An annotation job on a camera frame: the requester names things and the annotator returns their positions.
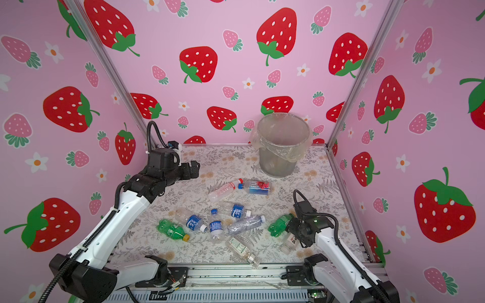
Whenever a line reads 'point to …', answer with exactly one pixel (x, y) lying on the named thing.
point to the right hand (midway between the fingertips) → (292, 231)
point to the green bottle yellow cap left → (172, 230)
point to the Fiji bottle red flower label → (256, 187)
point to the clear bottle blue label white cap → (237, 210)
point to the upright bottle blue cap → (215, 226)
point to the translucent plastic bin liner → (286, 135)
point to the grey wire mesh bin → (274, 166)
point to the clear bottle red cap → (220, 190)
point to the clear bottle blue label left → (192, 222)
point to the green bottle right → (280, 225)
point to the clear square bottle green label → (242, 250)
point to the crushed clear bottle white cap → (240, 226)
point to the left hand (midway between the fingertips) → (191, 164)
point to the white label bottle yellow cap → (291, 243)
